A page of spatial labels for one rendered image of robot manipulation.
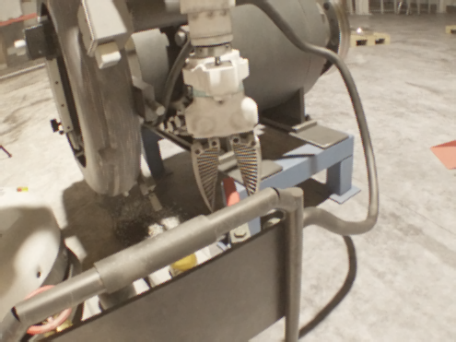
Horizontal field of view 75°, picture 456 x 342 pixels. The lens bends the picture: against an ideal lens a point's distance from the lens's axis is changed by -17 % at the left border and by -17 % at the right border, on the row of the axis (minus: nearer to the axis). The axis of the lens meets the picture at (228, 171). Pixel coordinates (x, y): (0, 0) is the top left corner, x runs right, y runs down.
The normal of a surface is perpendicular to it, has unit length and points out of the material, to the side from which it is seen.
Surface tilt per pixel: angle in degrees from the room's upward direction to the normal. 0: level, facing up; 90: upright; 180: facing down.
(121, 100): 91
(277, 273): 90
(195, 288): 90
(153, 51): 74
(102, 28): 68
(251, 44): 85
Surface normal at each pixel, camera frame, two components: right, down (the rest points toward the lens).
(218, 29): 0.43, 0.40
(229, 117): 0.12, 0.49
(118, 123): 0.57, 0.48
